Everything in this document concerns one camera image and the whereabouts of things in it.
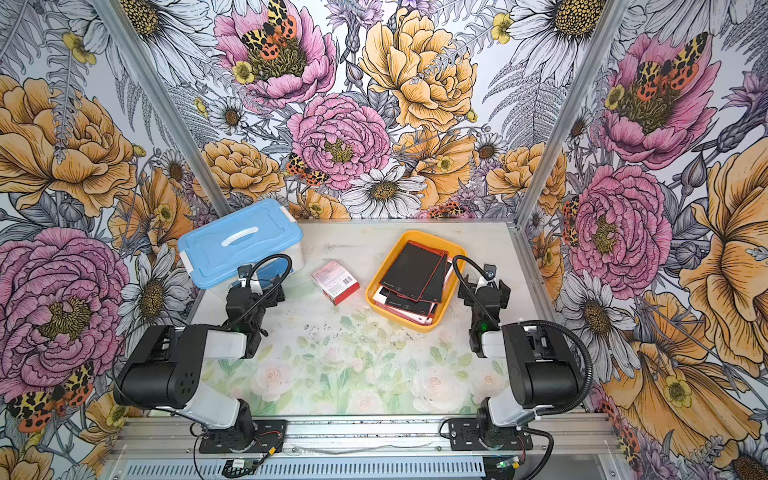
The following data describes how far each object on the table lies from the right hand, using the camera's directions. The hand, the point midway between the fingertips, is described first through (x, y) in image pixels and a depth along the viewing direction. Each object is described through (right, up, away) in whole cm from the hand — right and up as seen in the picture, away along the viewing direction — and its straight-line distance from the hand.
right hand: (481, 282), depth 94 cm
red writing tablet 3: (-22, -7, +2) cm, 24 cm away
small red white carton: (-46, 0, +6) cm, 46 cm away
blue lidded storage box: (-66, +13, 0) cm, 67 cm away
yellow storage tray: (-15, +14, +17) cm, 27 cm away
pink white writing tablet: (-32, -6, +4) cm, 32 cm away
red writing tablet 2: (-14, -3, +6) cm, 15 cm away
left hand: (-67, -1, 0) cm, 67 cm away
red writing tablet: (-21, +3, +10) cm, 23 cm away
